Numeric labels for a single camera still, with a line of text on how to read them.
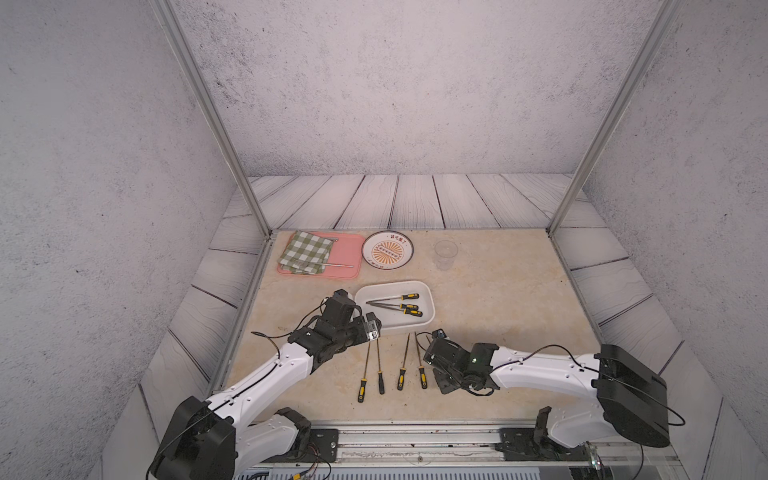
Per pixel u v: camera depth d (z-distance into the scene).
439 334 0.77
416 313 0.96
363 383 0.83
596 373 0.44
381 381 0.83
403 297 1.01
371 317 0.77
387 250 1.15
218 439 0.39
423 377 0.84
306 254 1.12
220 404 0.43
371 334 0.75
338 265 1.10
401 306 0.99
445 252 1.10
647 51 0.76
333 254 1.15
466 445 0.74
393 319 0.95
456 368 0.62
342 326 0.65
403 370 0.85
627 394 0.42
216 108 0.88
